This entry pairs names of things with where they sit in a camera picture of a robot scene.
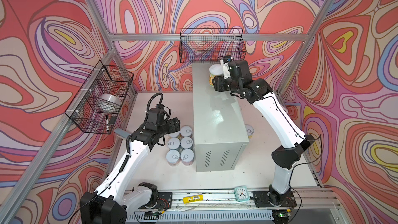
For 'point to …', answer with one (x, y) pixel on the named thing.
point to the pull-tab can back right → (186, 131)
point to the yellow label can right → (250, 130)
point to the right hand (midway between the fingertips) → (219, 83)
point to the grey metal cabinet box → (221, 139)
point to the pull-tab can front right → (187, 157)
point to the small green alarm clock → (241, 193)
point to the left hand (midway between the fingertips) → (175, 122)
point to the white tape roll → (110, 99)
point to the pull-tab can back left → (175, 134)
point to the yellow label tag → (193, 198)
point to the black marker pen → (107, 123)
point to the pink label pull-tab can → (172, 157)
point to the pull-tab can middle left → (173, 143)
